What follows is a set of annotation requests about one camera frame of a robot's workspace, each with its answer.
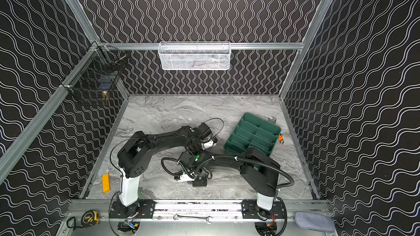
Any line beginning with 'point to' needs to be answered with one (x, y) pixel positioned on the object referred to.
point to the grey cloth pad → (314, 221)
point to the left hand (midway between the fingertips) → (207, 157)
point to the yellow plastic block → (106, 183)
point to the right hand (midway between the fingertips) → (200, 179)
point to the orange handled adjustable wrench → (273, 119)
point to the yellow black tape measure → (89, 218)
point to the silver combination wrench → (176, 216)
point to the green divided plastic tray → (252, 131)
